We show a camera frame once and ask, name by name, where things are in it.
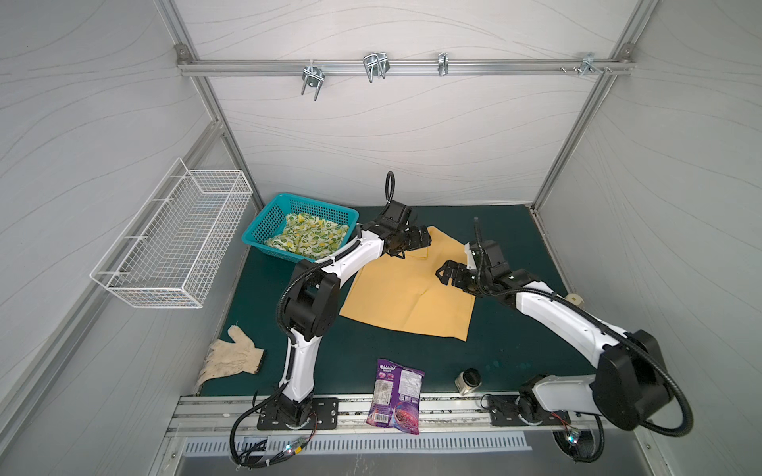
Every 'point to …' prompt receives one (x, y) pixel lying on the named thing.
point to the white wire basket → (168, 252)
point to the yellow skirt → (407, 293)
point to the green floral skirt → (310, 235)
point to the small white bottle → (575, 298)
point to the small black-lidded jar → (468, 380)
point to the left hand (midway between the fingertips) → (427, 238)
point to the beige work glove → (226, 357)
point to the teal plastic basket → (271, 222)
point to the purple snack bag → (396, 397)
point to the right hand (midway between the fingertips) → (452, 269)
